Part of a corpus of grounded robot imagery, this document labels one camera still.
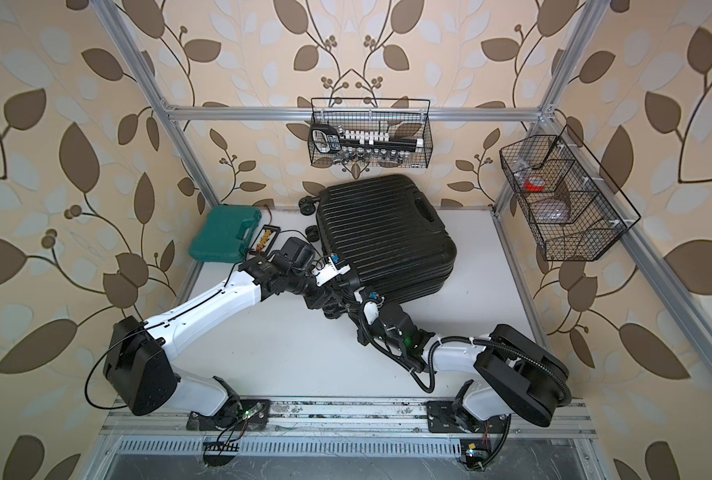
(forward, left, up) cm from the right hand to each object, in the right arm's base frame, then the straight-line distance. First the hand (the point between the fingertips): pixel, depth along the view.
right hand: (349, 314), depth 84 cm
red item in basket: (+25, -52, +24) cm, 63 cm away
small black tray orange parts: (+33, +32, -5) cm, 46 cm away
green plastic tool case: (+35, +46, -3) cm, 58 cm away
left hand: (+4, +4, +8) cm, 10 cm away
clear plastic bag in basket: (+13, -51, +26) cm, 59 cm away
